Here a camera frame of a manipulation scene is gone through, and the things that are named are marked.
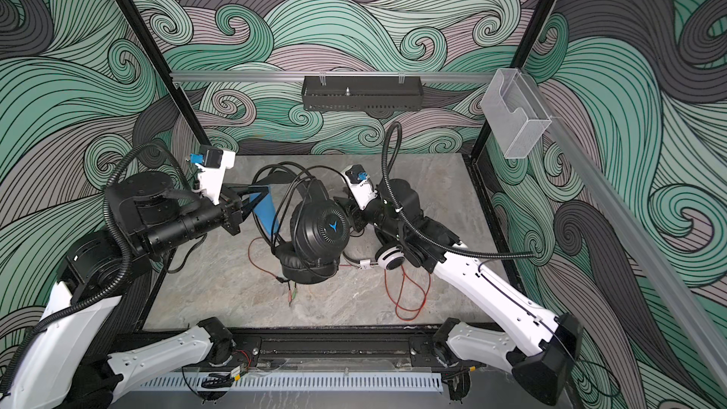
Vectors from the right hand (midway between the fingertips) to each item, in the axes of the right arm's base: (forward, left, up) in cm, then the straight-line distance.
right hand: (342, 193), depth 66 cm
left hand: (-7, +14, +11) cm, 19 cm away
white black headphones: (-4, -13, -26) cm, 29 cm away
